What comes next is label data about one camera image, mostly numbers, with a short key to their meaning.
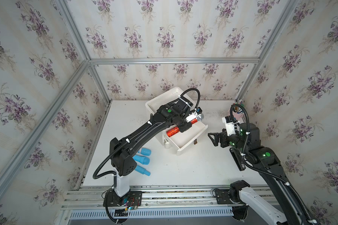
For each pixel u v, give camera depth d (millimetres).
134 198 720
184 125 680
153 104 818
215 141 633
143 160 834
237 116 985
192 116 663
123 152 437
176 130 721
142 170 802
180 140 852
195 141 828
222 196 732
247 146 512
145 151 866
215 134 617
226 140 616
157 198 748
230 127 621
